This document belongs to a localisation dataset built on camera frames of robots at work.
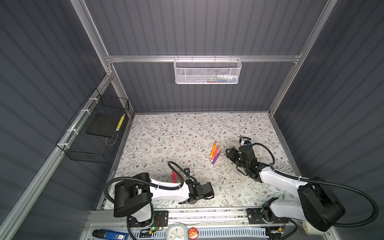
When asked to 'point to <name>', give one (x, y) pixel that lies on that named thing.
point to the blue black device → (110, 234)
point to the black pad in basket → (104, 124)
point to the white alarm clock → (176, 231)
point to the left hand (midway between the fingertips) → (196, 189)
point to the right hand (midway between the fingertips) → (229, 152)
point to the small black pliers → (241, 137)
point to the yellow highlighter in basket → (120, 122)
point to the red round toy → (193, 233)
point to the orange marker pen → (214, 148)
